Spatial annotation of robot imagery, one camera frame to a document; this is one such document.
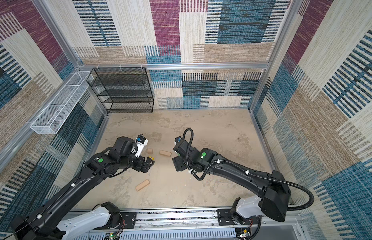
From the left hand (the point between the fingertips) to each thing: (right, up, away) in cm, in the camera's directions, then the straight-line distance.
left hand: (147, 157), depth 75 cm
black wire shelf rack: (-27, +42, +36) cm, 61 cm away
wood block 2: (-6, -18, +10) cm, 21 cm away
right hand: (+17, -3, +2) cm, 18 cm away
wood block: (+5, -2, +22) cm, 22 cm away
